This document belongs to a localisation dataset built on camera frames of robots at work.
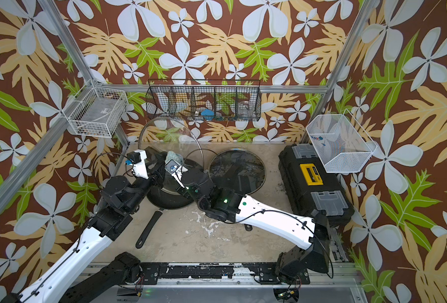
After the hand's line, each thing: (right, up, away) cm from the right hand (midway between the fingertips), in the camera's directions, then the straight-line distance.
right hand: (183, 168), depth 67 cm
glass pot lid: (-19, +21, +54) cm, 61 cm away
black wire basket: (+5, +35, +31) cm, 47 cm away
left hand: (-7, +4, 0) cm, 8 cm away
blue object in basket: (+7, +26, +27) cm, 38 cm away
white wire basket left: (-45, +26, +20) cm, 56 cm away
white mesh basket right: (+68, +10, +17) cm, 71 cm away
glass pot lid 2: (+22, -1, +24) cm, 32 cm away
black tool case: (+52, -9, +15) cm, 55 cm away
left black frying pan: (-8, -11, +7) cm, 15 cm away
